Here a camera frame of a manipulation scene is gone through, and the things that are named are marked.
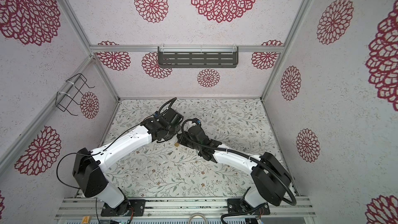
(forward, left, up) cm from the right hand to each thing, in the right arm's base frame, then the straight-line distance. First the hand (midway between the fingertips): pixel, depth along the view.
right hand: (175, 133), depth 79 cm
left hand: (+3, -1, -2) cm, 4 cm away
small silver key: (-2, +6, -18) cm, 19 cm away
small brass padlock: (+4, +3, -19) cm, 20 cm away
